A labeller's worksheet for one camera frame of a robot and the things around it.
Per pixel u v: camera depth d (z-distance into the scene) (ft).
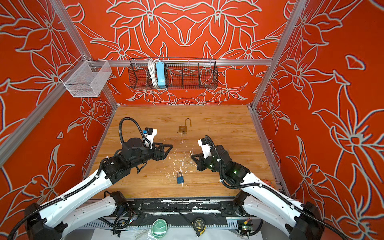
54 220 1.31
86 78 3.02
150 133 2.08
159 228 2.21
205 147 2.16
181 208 2.44
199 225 2.18
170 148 2.23
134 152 1.75
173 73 3.22
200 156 2.20
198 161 2.12
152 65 2.87
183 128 3.52
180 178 2.73
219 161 1.78
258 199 1.63
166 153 2.16
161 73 2.95
